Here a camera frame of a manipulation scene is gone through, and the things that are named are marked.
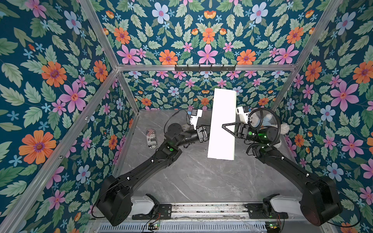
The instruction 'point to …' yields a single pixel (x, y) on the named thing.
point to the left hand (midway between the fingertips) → (218, 130)
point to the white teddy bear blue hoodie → (263, 118)
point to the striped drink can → (151, 138)
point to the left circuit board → (152, 226)
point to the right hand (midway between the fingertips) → (223, 129)
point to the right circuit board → (272, 226)
